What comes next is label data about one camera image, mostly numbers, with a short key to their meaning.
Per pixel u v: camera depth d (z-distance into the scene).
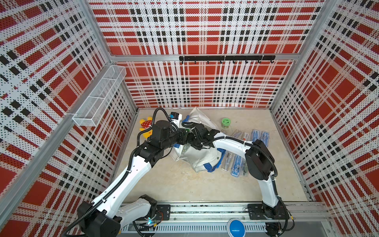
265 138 1.01
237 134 1.05
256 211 0.74
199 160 0.80
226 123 1.07
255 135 1.04
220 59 0.89
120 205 0.43
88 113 0.69
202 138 0.70
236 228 0.68
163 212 0.74
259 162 0.51
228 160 0.91
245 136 1.02
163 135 0.53
